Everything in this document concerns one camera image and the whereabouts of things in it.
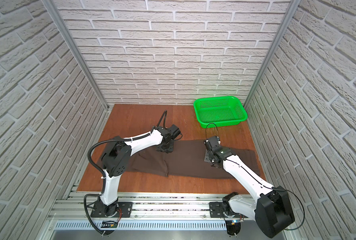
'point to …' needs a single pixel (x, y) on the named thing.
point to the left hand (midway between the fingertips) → (168, 147)
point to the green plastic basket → (218, 111)
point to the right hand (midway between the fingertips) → (211, 155)
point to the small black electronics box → (109, 224)
